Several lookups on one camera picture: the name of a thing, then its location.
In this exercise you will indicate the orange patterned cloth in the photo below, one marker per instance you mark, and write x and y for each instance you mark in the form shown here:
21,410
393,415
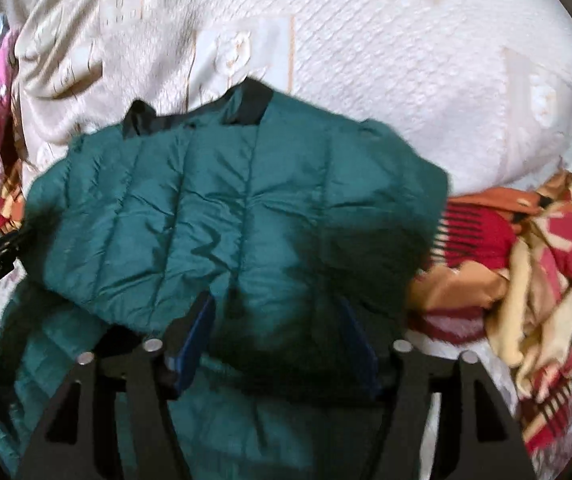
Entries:
11,205

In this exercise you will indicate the cream embossed bedspread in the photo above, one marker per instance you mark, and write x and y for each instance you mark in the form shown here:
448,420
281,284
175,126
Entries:
391,60

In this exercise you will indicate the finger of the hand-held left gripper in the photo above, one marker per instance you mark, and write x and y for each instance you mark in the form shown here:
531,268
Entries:
6,246

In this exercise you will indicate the green quilted puffer jacket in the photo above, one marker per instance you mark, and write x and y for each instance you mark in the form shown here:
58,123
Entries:
216,210

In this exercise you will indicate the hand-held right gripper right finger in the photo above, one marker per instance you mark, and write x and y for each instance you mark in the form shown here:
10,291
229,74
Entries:
366,360

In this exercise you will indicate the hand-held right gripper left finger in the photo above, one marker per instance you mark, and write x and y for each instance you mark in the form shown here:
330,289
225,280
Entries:
193,341

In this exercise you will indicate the red yellow patterned blanket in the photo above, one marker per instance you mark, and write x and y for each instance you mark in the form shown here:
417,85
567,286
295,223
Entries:
541,270

